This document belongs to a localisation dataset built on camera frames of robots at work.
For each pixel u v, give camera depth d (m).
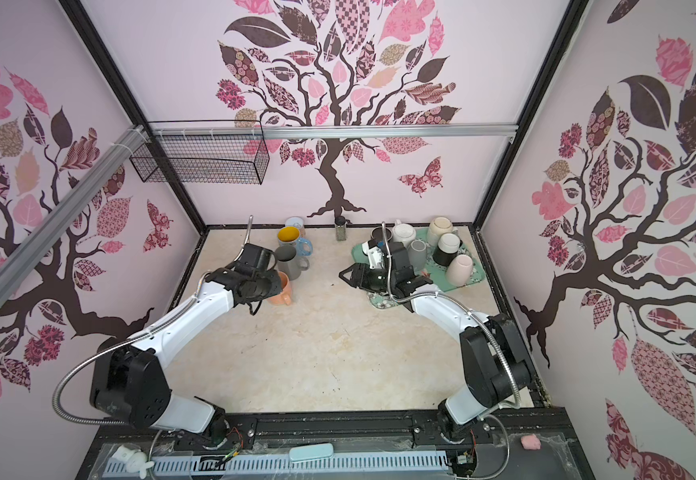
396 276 0.67
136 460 0.68
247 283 0.62
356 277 0.76
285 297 0.91
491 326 0.47
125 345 0.43
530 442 0.71
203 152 0.95
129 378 0.42
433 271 1.04
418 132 1.74
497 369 0.44
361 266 0.76
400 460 0.77
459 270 0.98
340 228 1.10
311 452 0.70
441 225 1.10
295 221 1.14
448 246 1.03
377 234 1.06
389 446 0.72
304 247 1.10
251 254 0.67
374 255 0.79
